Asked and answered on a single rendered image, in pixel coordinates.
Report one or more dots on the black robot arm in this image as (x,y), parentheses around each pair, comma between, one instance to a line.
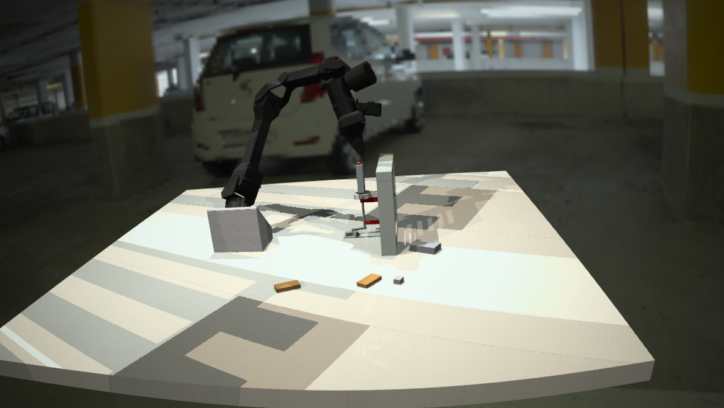
(334,75)

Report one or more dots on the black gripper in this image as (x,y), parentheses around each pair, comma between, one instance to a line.
(349,119)

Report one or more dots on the brown rectangular block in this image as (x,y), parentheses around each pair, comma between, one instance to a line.
(369,281)
(281,287)

